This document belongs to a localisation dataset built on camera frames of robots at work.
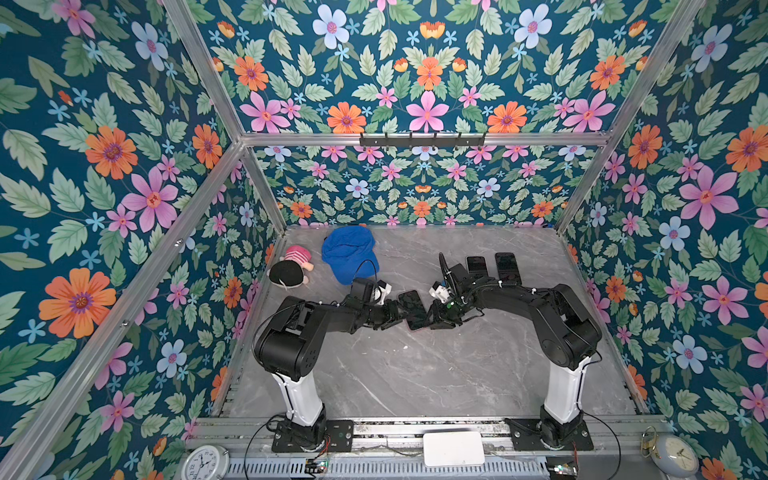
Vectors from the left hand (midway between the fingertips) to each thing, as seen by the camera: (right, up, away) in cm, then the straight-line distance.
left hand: (411, 310), depth 90 cm
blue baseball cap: (-22, +18, +18) cm, 33 cm away
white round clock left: (-48, -31, -22) cm, 61 cm away
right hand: (+5, -4, +1) cm, 6 cm away
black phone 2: (+25, +13, +20) cm, 34 cm away
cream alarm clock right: (+60, -29, -22) cm, 71 cm away
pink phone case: (+3, -6, +1) cm, 7 cm away
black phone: (+1, 0, +1) cm, 1 cm away
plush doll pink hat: (-40, +12, +8) cm, 43 cm away
